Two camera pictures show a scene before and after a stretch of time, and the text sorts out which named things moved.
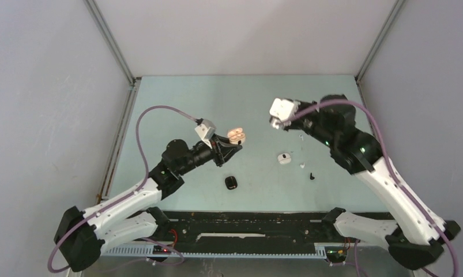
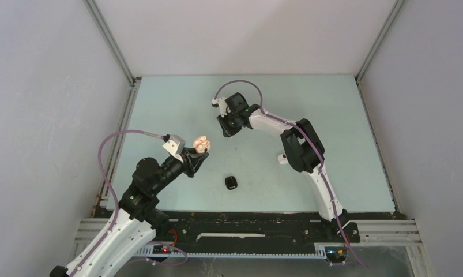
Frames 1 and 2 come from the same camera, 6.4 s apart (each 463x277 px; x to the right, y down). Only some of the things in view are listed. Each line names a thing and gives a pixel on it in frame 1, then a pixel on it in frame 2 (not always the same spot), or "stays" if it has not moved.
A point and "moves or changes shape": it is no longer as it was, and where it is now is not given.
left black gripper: x=219 y=154 to x=192 y=160
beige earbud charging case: x=236 y=135 moves or changes shape
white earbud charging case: x=284 y=158 stays
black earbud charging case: x=230 y=182 stays
